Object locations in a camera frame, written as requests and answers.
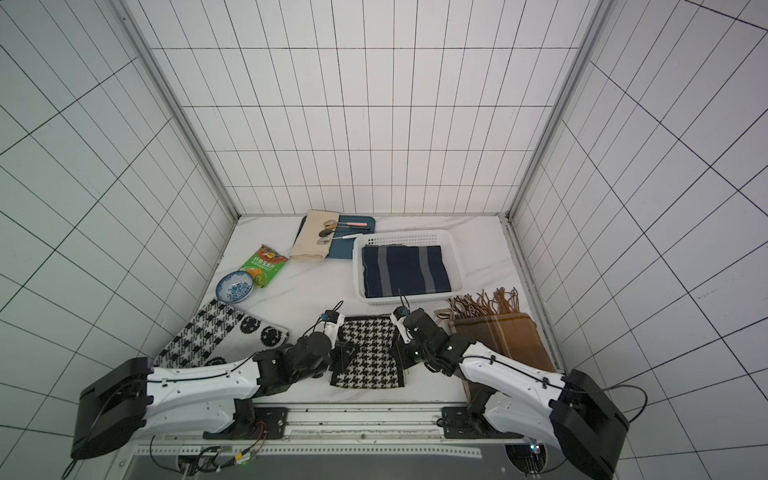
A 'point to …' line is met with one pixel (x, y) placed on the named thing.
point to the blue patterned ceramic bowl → (234, 287)
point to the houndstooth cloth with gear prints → (219, 333)
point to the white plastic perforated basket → (451, 255)
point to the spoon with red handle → (334, 222)
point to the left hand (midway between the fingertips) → (353, 354)
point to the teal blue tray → (347, 228)
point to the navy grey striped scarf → (403, 269)
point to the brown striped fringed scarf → (494, 322)
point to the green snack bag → (265, 266)
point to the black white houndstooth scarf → (378, 362)
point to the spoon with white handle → (350, 236)
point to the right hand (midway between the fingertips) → (384, 355)
